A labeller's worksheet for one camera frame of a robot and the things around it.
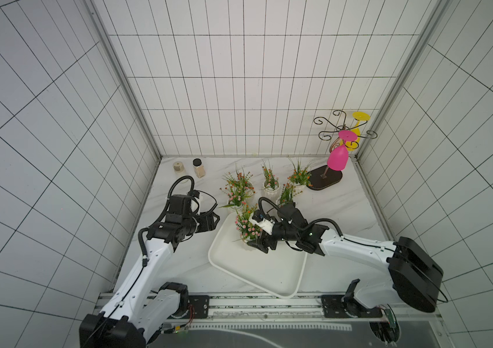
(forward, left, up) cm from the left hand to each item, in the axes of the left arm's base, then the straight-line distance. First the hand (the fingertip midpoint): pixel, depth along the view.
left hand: (210, 223), depth 80 cm
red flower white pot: (+14, -31, -1) cm, 34 cm away
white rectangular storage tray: (-13, -27, -12) cm, 32 cm away
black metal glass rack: (+31, -52, -11) cm, 62 cm away
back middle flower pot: (+20, -24, -2) cm, 32 cm away
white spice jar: (+31, +20, -3) cm, 37 cm away
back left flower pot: (+16, -10, 0) cm, 19 cm away
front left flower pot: (+16, -10, +1) cm, 19 cm away
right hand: (0, -16, -1) cm, 16 cm away
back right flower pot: (+23, -38, 0) cm, 44 cm away
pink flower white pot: (-6, -14, +6) cm, 17 cm away
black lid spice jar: (+33, +11, -7) cm, 36 cm away
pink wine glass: (+27, -53, +9) cm, 60 cm away
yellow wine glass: (+41, -61, +19) cm, 76 cm away
